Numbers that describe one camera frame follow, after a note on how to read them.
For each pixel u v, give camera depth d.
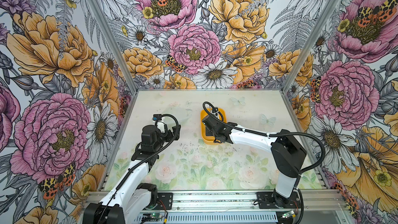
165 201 0.74
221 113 0.78
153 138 0.64
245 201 0.76
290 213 0.71
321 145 0.45
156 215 0.71
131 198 0.48
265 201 0.73
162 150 0.64
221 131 0.66
